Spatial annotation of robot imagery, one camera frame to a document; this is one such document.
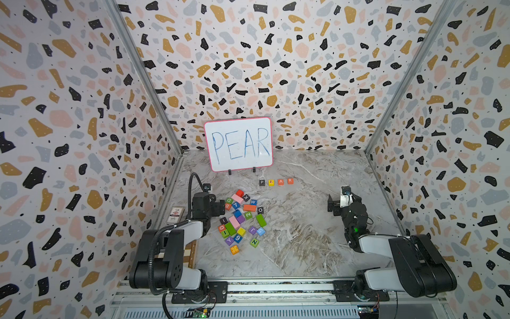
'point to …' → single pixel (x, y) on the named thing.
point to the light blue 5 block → (261, 231)
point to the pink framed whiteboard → (240, 143)
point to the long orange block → (250, 208)
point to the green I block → (225, 234)
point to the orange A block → (281, 182)
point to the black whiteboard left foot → (230, 171)
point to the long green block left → (230, 228)
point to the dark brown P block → (261, 182)
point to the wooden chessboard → (189, 254)
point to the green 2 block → (248, 215)
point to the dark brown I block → (224, 220)
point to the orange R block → (290, 181)
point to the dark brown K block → (246, 198)
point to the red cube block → (240, 193)
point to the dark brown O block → (260, 210)
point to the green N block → (254, 242)
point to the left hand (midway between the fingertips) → (213, 200)
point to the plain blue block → (237, 213)
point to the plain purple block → (241, 219)
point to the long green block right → (261, 220)
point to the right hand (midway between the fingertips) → (344, 194)
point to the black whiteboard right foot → (254, 169)
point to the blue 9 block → (238, 238)
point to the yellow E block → (271, 183)
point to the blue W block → (254, 202)
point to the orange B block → (228, 206)
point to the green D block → (229, 201)
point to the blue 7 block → (236, 205)
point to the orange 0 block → (221, 228)
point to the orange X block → (234, 250)
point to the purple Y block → (229, 240)
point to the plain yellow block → (242, 231)
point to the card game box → (175, 214)
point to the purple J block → (252, 230)
